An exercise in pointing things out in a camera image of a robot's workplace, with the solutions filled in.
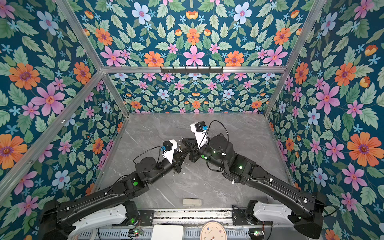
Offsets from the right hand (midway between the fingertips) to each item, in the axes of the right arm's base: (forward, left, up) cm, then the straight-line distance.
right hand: (183, 138), depth 59 cm
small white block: (-15, -2, -34) cm, 38 cm away
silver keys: (-2, +2, -5) cm, 6 cm away
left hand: (-1, -2, -6) cm, 6 cm away
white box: (-28, +8, -33) cm, 44 cm away
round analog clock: (-27, -12, -35) cm, 46 cm away
